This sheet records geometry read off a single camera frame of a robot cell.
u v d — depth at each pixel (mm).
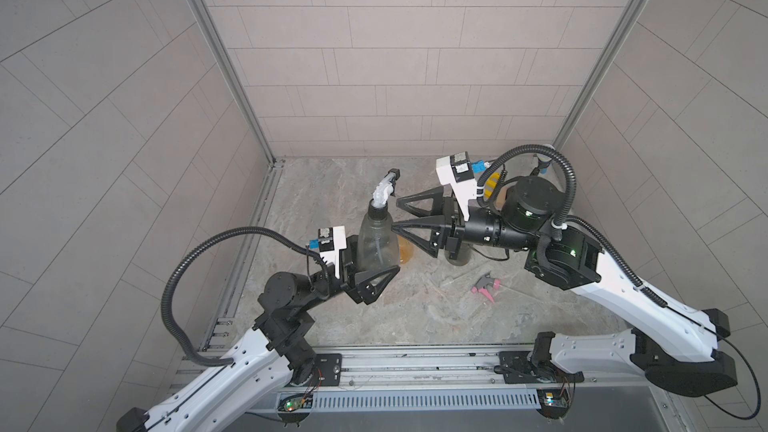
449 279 846
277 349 488
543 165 913
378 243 493
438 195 450
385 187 441
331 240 470
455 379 707
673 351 386
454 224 400
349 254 530
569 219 426
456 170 378
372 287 511
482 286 840
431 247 408
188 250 329
